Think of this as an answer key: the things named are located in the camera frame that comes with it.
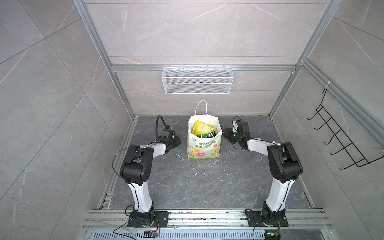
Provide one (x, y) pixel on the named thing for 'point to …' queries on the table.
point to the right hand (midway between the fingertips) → (221, 131)
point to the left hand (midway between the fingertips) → (179, 136)
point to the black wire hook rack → (358, 158)
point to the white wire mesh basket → (197, 80)
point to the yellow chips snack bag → (201, 128)
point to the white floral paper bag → (198, 147)
